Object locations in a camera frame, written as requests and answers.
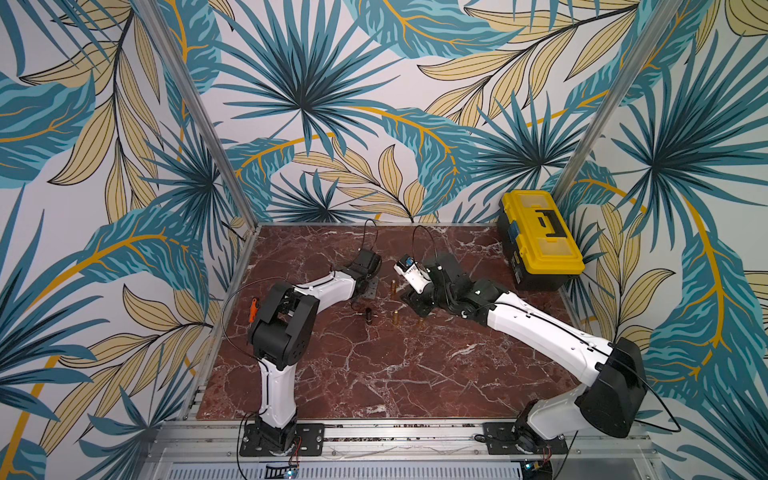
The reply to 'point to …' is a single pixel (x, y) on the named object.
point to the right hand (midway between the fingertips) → (408, 289)
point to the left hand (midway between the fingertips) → (364, 288)
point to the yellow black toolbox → (540, 247)
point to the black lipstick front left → (369, 319)
